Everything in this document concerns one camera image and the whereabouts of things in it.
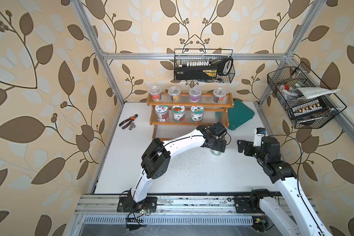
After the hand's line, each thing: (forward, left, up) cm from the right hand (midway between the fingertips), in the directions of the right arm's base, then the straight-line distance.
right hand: (246, 142), depth 78 cm
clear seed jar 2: (+23, +38, +17) cm, 48 cm away
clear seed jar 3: (+21, +27, +17) cm, 38 cm away
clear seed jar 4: (+20, +14, +17) cm, 29 cm away
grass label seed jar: (+2, +14, -15) cm, 21 cm away
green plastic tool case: (+32, -9, -14) cm, 36 cm away
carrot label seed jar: (+16, +25, +6) cm, 31 cm away
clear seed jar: (+23, +48, +18) cm, 56 cm away
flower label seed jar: (+18, +46, +7) cm, 50 cm away
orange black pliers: (+31, +73, -15) cm, 81 cm away
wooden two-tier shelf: (+20, +30, +6) cm, 37 cm away
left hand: (0, +13, -6) cm, 14 cm away
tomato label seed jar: (+18, +36, +7) cm, 41 cm away
